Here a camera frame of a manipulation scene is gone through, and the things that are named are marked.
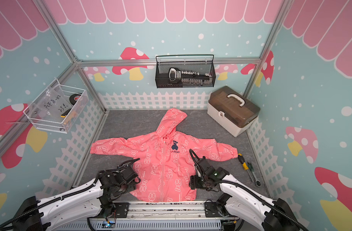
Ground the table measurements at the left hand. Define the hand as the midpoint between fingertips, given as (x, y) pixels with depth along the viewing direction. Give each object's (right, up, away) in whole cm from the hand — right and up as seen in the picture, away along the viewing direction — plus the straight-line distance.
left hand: (129, 190), depth 80 cm
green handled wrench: (+74, +3, +2) cm, 74 cm away
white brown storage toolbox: (+62, +46, +13) cm, 78 cm away
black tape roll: (-31, +52, 0) cm, 60 cm away
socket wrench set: (+34, +65, +8) cm, 74 cm away
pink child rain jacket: (+18, +15, +11) cm, 26 cm away
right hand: (+37, +3, 0) cm, 37 cm away
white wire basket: (-23, +37, -15) cm, 46 cm away
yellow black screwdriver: (+68, +14, +10) cm, 70 cm away
